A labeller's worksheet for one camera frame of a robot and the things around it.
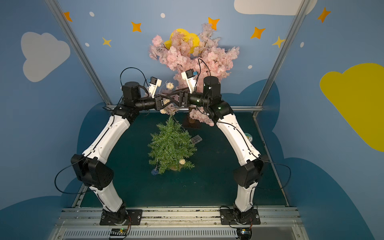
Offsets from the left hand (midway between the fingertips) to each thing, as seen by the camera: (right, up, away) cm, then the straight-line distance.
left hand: (173, 97), depth 72 cm
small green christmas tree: (-1, -25, -2) cm, 26 cm away
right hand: (+2, 0, -7) cm, 7 cm away
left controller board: (-27, -67, +1) cm, 73 cm away
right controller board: (+36, -68, +1) cm, 77 cm away
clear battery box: (+13, -23, +32) cm, 41 cm away
